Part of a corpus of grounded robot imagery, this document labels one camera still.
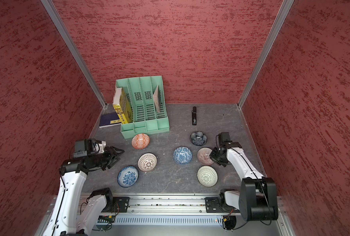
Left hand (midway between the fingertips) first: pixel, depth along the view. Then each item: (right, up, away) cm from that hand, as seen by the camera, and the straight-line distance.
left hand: (122, 157), depth 74 cm
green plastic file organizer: (+3, +37, +43) cm, 57 cm away
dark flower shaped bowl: (+43, +6, +23) cm, 49 cm away
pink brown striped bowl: (+45, -3, +16) cm, 48 cm away
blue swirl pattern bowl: (+32, -4, +17) cm, 36 cm away
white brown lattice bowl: (+10, -6, +13) cm, 18 cm away
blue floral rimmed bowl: (0, -14, +8) cm, 16 cm away
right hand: (+49, -5, +11) cm, 51 cm away
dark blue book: (-27, +19, +36) cm, 49 cm away
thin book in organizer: (+13, +36, +29) cm, 48 cm away
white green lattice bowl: (+46, -13, +9) cm, 49 cm away
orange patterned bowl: (+3, +4, +23) cm, 24 cm away
